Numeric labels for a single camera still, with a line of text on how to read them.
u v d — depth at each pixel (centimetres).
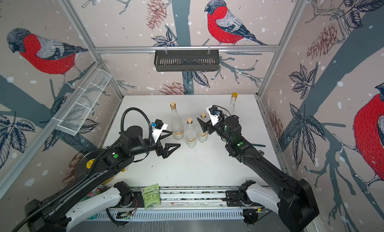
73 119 81
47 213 39
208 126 66
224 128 59
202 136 86
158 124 58
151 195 74
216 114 62
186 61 106
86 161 77
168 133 71
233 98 77
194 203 73
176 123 83
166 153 60
